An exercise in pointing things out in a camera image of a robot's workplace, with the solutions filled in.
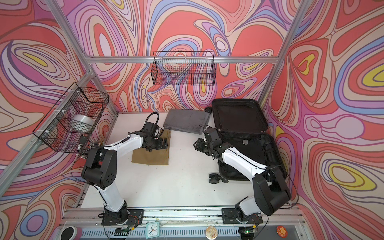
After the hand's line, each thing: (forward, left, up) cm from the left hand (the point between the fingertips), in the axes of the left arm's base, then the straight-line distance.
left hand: (163, 144), depth 96 cm
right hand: (-7, -22, +7) cm, 24 cm away
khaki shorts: (-8, +4, -2) cm, 9 cm away
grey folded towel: (+22, -16, -2) cm, 28 cm away
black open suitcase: (+10, -53, +5) cm, 54 cm away
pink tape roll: (-47, +35, +1) cm, 59 cm away
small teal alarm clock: (-46, 0, -2) cm, 46 cm away
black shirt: (-2, -58, 0) cm, 58 cm away
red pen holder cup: (-7, +35, +13) cm, 38 cm away
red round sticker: (-46, -61, -3) cm, 77 cm away
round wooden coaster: (-47, -28, -4) cm, 54 cm away
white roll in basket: (-6, +34, +28) cm, 45 cm away
